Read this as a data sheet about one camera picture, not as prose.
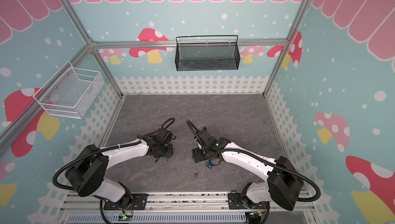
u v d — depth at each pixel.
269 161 0.44
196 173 0.83
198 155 0.71
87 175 0.44
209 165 0.85
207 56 0.90
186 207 0.74
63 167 0.41
